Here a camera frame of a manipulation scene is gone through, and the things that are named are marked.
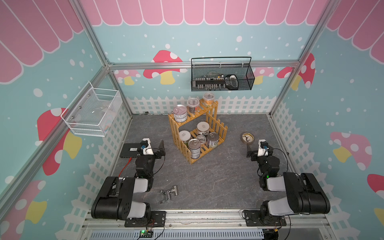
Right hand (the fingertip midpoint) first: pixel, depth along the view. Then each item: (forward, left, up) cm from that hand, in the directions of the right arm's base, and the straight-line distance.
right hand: (256, 142), depth 88 cm
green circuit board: (-43, +61, -15) cm, 76 cm away
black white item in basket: (+30, +14, +22) cm, 39 cm away
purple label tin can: (+6, +44, +21) cm, 49 cm away
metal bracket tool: (-25, +52, -11) cm, 59 cm away
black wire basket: (+37, +19, +23) cm, 48 cm away
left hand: (0, +59, +2) cm, 59 cm away
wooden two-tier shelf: (+11, +32, -3) cm, 34 cm away
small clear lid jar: (+7, +32, -5) cm, 33 cm away
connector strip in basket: (+28, +28, +21) cm, 45 cm away
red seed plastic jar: (+12, +37, +21) cm, 45 cm away
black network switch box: (+2, +79, -9) cm, 80 cm away
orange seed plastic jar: (+16, +29, +21) cm, 39 cm away
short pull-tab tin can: (+5, +26, -4) cm, 26 cm away
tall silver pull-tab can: (-3, +37, +1) cm, 37 cm away
